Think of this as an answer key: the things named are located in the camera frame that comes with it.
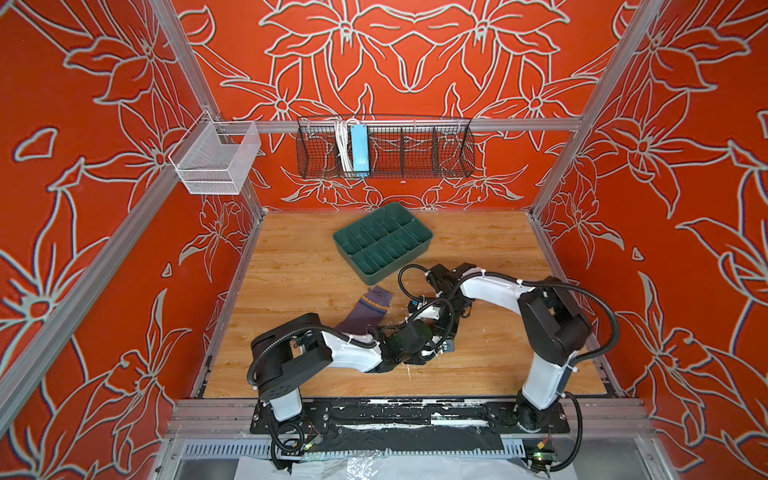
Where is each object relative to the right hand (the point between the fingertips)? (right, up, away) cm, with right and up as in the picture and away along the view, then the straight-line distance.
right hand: (434, 335), depth 86 cm
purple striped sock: (-20, +5, +6) cm, 21 cm away
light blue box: (-22, +56, +4) cm, 60 cm away
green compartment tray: (-16, +28, +17) cm, 36 cm away
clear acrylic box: (-69, +55, +8) cm, 89 cm away
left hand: (-2, +1, -1) cm, 3 cm away
